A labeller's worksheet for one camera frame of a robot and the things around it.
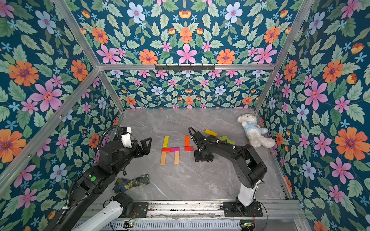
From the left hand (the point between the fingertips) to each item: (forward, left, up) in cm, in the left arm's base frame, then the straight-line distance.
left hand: (146, 139), depth 68 cm
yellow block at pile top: (+21, -36, -28) cm, 51 cm away
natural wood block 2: (+4, -11, -29) cm, 31 cm away
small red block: (+9, -4, -27) cm, 29 cm away
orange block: (+16, -18, -30) cm, 38 cm away
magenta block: (+9, -9, -29) cm, 31 cm away
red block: (+9, -19, -28) cm, 36 cm away
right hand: (+1, -28, -27) cm, 39 cm away
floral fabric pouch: (-12, +19, -26) cm, 34 cm away
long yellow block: (+14, -3, -28) cm, 32 cm away
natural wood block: (+3, -3, -27) cm, 28 cm away
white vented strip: (-33, -19, -29) cm, 48 cm away
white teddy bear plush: (+14, -65, -21) cm, 70 cm away
